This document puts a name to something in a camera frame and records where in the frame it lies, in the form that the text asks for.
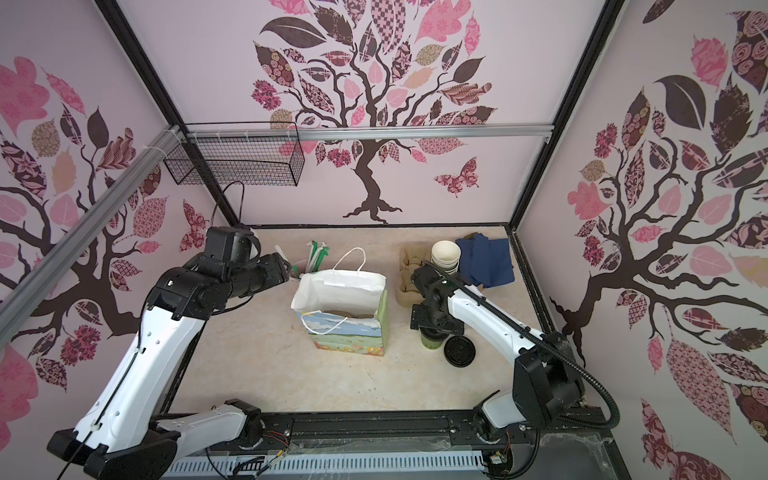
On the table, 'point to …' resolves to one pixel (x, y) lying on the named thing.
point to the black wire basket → (237, 153)
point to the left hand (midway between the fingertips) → (280, 274)
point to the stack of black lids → (460, 351)
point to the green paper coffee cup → (430, 343)
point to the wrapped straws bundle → (317, 255)
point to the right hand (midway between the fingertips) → (431, 323)
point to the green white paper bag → (344, 309)
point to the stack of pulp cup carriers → (411, 256)
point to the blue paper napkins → (486, 262)
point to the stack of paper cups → (446, 255)
